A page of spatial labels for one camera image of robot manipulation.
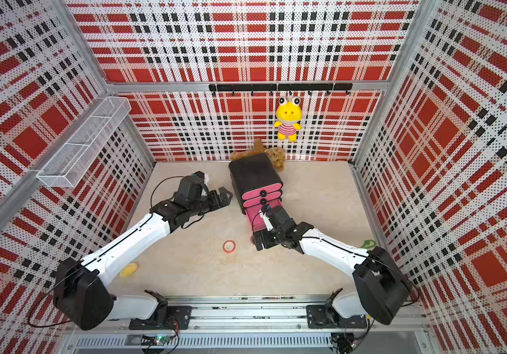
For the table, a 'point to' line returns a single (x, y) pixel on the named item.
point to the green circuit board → (161, 339)
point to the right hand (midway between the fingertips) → (266, 235)
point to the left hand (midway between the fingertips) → (226, 198)
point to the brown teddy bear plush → (277, 155)
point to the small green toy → (369, 244)
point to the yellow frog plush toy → (288, 113)
